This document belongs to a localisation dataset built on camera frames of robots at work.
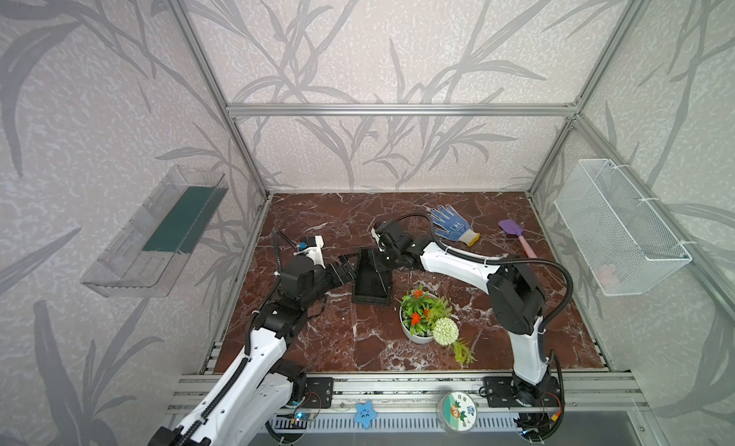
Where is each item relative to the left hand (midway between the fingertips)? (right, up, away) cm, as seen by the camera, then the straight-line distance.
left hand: (355, 253), depth 76 cm
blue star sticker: (+3, -39, -7) cm, 39 cm away
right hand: (+4, -2, +15) cm, 15 cm away
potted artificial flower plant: (+18, -16, -5) cm, 25 cm away
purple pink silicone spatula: (+56, +6, +32) cm, 65 cm away
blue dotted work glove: (+35, +5, +32) cm, 48 cm away
